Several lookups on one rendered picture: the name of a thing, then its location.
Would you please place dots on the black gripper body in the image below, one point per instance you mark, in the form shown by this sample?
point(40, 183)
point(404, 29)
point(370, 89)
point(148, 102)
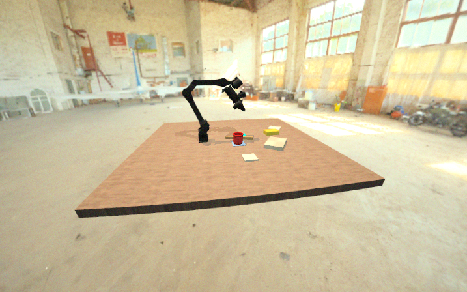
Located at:
point(235, 100)

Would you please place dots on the yellow block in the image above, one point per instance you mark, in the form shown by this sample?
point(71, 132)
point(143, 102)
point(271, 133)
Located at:
point(270, 132)

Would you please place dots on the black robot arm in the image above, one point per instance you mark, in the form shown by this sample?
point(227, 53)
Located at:
point(229, 90)

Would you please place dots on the red cup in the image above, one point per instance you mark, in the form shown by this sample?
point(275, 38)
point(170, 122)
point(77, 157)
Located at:
point(238, 138)

